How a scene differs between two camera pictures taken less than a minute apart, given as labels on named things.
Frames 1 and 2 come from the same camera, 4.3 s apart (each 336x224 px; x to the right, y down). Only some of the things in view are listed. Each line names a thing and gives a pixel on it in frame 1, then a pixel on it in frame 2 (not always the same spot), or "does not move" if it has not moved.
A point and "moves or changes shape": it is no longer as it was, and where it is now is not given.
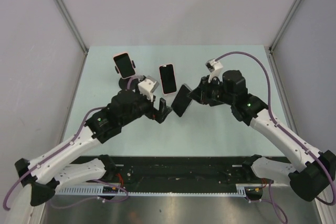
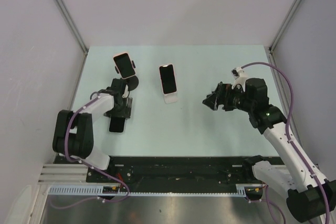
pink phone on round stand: (125, 65) does not move
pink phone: (168, 78) does not move
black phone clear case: (182, 102) moves or changes shape
